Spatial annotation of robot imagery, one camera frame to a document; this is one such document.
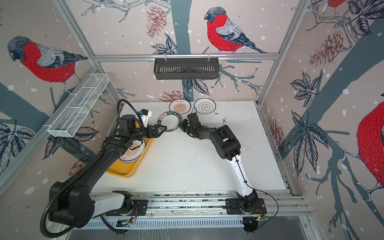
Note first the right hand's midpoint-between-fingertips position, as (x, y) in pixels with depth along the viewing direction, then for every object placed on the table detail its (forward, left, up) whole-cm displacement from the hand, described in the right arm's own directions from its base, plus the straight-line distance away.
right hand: (177, 125), depth 104 cm
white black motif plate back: (+22, -20, -2) cm, 30 cm away
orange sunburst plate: (+23, +1, -3) cm, 23 cm away
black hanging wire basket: (+34, -5, +25) cm, 42 cm away
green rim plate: (+11, +7, +1) cm, 13 cm away
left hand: (-16, +4, +20) cm, 26 cm away
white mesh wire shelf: (-19, +47, +29) cm, 58 cm away
